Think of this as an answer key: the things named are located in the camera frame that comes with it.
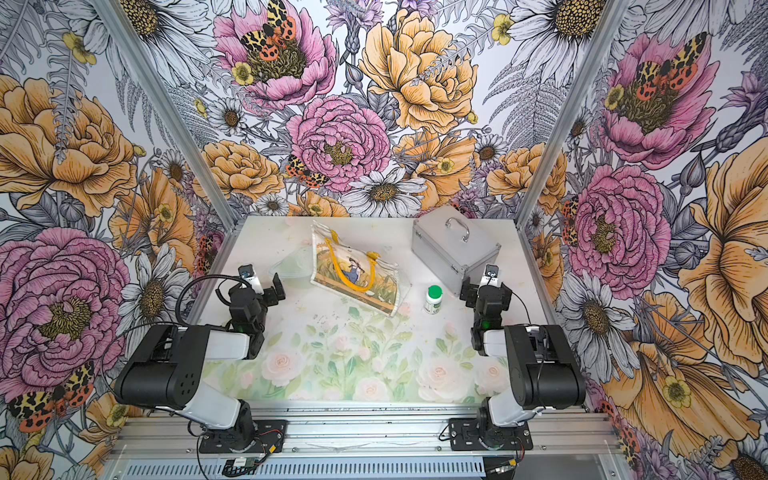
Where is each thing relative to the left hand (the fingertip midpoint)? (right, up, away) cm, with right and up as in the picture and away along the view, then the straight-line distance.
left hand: (263, 284), depth 93 cm
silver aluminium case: (+59, +11, +4) cm, 60 cm away
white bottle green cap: (+52, -4, -3) cm, 52 cm away
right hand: (+68, -1, +1) cm, 68 cm away
